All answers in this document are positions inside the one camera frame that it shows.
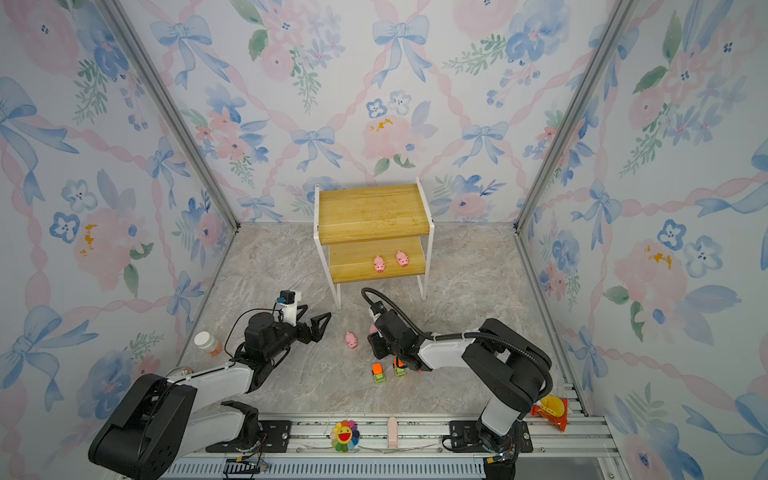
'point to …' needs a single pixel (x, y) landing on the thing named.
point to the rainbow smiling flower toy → (345, 436)
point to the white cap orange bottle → (208, 343)
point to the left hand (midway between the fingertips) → (319, 309)
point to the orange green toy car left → (378, 374)
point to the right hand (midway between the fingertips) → (373, 334)
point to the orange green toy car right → (398, 366)
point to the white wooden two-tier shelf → (368, 234)
